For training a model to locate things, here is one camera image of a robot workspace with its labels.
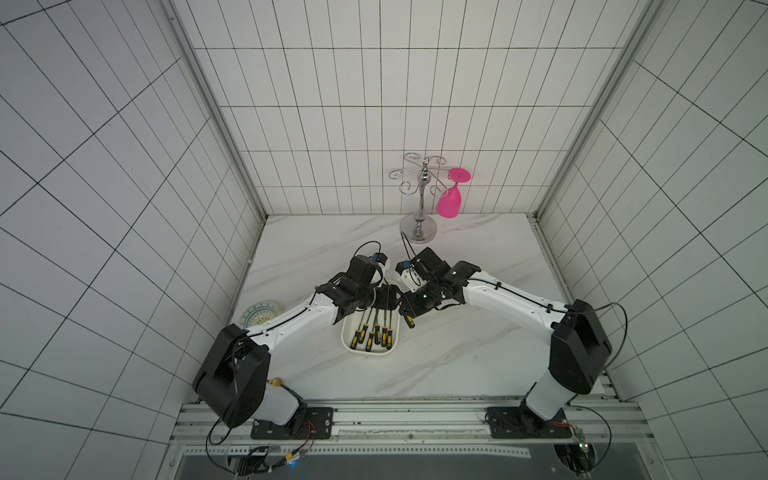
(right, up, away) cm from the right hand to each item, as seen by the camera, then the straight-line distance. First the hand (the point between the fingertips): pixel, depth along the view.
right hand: (393, 314), depth 81 cm
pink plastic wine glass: (+20, +33, +20) cm, 43 cm away
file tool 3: (-2, -8, +7) cm, 10 cm away
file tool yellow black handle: (-11, -8, +7) cm, 15 cm away
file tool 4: (-1, -9, +5) cm, 10 cm away
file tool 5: (+5, -2, -1) cm, 5 cm away
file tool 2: (-6, -8, +6) cm, 12 cm away
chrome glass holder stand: (+12, +25, +34) cm, 44 cm away
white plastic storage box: (-12, -5, +9) cm, 16 cm away
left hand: (-1, +3, +3) cm, 4 cm away
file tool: (-8, -7, +7) cm, 13 cm away
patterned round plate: (-41, -2, +9) cm, 42 cm away
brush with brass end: (-32, -18, -2) cm, 37 cm away
